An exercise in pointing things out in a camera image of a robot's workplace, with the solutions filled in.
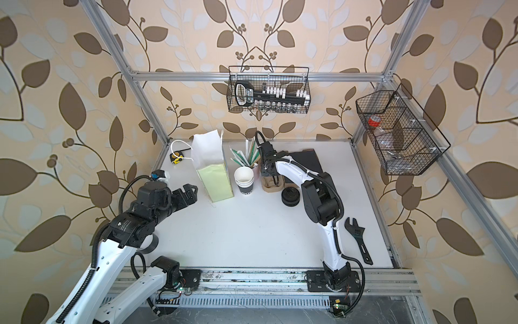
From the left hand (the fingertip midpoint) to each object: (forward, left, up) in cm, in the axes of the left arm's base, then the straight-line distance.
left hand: (184, 190), depth 72 cm
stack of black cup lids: (+9, -41, -21) cm, 47 cm away
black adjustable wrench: (-6, -68, -21) cm, 72 cm away
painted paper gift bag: (+10, -8, +2) cm, 13 cm away
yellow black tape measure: (+32, +21, -22) cm, 44 cm away
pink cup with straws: (+27, -22, -13) cm, 37 cm away
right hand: (+23, -32, -18) cm, 43 cm away
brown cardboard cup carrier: (+15, -31, -20) cm, 39 cm away
